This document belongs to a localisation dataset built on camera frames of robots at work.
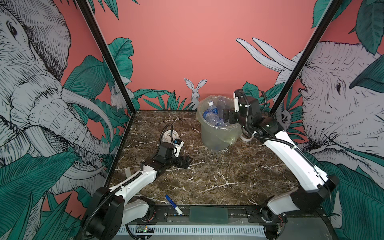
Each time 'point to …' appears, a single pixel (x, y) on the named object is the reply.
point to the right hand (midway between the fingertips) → (231, 106)
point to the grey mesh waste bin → (215, 137)
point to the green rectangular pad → (208, 215)
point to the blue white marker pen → (178, 210)
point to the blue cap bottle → (214, 119)
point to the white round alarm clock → (167, 136)
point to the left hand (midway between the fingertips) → (186, 155)
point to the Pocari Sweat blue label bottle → (210, 109)
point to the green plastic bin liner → (215, 138)
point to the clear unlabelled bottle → (222, 102)
